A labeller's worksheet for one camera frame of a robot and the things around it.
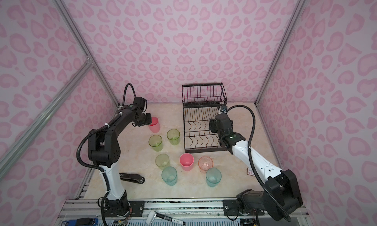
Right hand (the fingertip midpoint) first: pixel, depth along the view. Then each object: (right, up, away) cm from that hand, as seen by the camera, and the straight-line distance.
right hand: (218, 118), depth 83 cm
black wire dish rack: (-8, +12, +38) cm, 41 cm away
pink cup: (-40, -6, +14) cm, 43 cm away
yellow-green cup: (-32, -24, +1) cm, 40 cm away
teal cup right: (-3, -32, -1) cm, 33 cm away
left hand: (-44, -1, +14) cm, 46 cm away
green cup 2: (-27, -11, +14) cm, 33 cm away
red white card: (+19, -31, +1) cm, 36 cm away
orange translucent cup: (-7, -27, +5) cm, 28 cm away
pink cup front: (-18, -25, +4) cm, 31 cm away
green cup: (-38, -15, +10) cm, 42 cm away
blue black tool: (-64, -46, -18) cm, 81 cm away
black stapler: (-46, -31, -5) cm, 56 cm away
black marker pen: (-33, -45, -14) cm, 57 cm away
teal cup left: (-28, -32, 0) cm, 43 cm away
